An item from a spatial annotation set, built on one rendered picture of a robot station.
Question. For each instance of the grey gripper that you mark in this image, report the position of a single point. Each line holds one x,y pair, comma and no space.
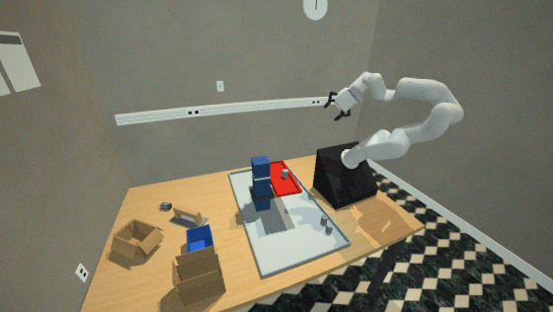
344,101

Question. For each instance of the blue open bin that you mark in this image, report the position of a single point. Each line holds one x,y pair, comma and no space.
200,237

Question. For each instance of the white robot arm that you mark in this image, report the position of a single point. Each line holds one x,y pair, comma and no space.
446,111

